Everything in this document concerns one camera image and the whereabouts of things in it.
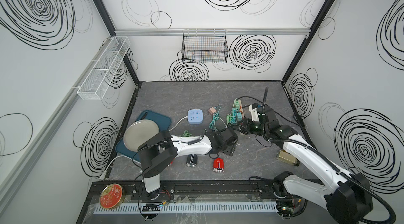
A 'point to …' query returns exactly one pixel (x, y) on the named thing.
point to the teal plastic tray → (163, 121)
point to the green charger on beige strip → (237, 104)
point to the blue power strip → (195, 116)
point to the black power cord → (266, 104)
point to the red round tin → (112, 196)
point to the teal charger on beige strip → (239, 116)
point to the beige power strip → (241, 110)
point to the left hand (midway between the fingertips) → (229, 145)
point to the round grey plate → (138, 131)
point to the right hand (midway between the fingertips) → (239, 124)
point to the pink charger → (212, 110)
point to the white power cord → (183, 118)
